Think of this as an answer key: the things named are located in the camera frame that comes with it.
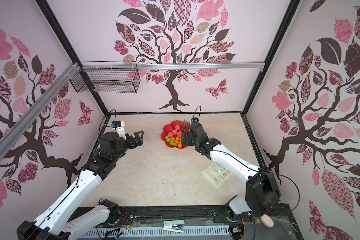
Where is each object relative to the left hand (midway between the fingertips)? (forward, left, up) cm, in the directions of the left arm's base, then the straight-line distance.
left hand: (137, 135), depth 76 cm
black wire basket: (+41, +17, +9) cm, 45 cm away
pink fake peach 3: (+13, -17, -23) cm, 32 cm away
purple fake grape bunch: (+22, -26, -21) cm, 40 cm away
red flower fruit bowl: (+23, -15, -22) cm, 35 cm away
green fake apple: (+8, -18, -21) cm, 29 cm away
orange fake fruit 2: (+7, -22, -21) cm, 31 cm away
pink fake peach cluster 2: (+17, -21, -22) cm, 35 cm away
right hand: (+6, -28, -6) cm, 29 cm away
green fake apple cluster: (+13, -13, -21) cm, 28 cm away
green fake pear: (+9, -16, -22) cm, 29 cm away
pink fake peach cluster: (+17, -15, -22) cm, 32 cm away
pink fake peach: (+22, -20, -21) cm, 37 cm away
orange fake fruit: (+14, -20, -23) cm, 34 cm away
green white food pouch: (-11, -44, -24) cm, 51 cm away
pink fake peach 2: (+19, -18, -22) cm, 34 cm away
